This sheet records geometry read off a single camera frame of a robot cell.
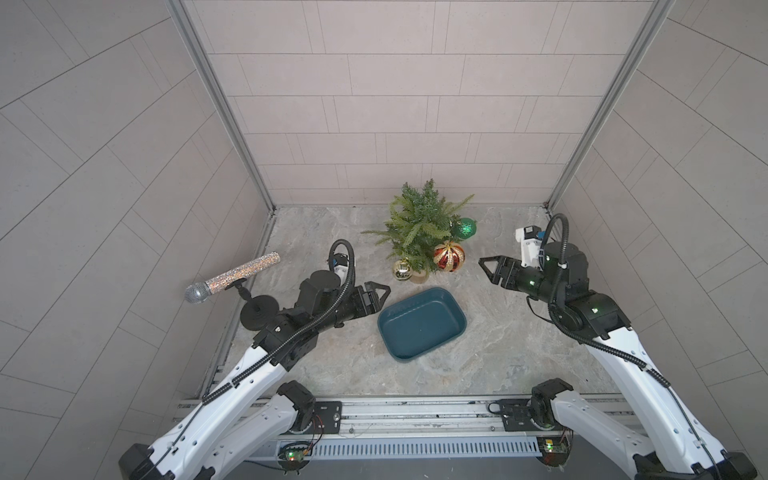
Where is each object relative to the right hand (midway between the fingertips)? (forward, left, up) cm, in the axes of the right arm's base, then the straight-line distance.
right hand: (485, 263), depth 70 cm
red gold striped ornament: (-1, +9, +6) cm, 11 cm away
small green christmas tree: (+10, +15, +6) cm, 18 cm away
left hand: (-4, +24, -3) cm, 24 cm away
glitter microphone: (-4, +66, +1) cm, 66 cm away
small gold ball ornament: (+1, +20, -2) cm, 20 cm away
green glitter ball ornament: (+9, +4, +3) cm, 10 cm away
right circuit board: (-35, -12, -27) cm, 46 cm away
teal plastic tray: (-4, +16, -23) cm, 29 cm away
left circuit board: (-33, +46, -21) cm, 60 cm away
